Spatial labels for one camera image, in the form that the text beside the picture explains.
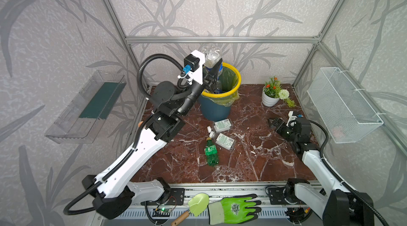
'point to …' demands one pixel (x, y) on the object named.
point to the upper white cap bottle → (220, 126)
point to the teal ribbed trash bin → (221, 92)
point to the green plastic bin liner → (229, 81)
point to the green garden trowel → (197, 205)
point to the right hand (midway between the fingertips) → (273, 117)
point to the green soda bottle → (211, 152)
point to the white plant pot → (268, 101)
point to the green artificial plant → (272, 89)
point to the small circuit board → (163, 212)
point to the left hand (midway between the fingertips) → (218, 52)
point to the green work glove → (233, 209)
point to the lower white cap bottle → (222, 140)
